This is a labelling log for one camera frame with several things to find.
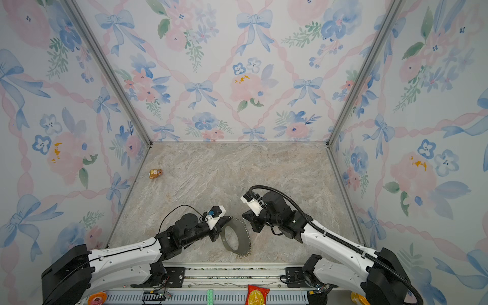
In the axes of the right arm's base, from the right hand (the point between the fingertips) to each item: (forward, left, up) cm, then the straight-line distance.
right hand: (245, 214), depth 77 cm
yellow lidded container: (-27, -38, -5) cm, 46 cm away
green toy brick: (-26, +13, -12) cm, 32 cm away
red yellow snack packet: (-26, -5, -12) cm, 29 cm away
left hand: (-1, +6, -1) cm, 6 cm away
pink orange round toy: (-28, +51, -8) cm, 59 cm away
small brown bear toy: (+27, +50, -9) cm, 57 cm away
